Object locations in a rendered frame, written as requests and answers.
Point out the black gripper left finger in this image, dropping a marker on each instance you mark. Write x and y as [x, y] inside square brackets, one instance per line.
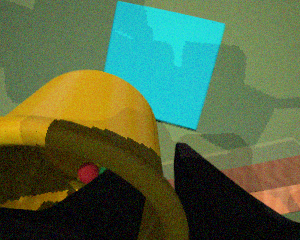
[107, 208]

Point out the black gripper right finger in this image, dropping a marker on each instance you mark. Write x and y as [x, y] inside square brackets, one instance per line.
[218, 209]

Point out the red marble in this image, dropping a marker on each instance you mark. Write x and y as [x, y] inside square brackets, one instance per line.
[87, 172]

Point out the wooden plank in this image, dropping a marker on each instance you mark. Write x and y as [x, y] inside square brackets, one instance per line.
[275, 183]

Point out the yellow cup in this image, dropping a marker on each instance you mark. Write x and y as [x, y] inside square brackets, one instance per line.
[84, 117]

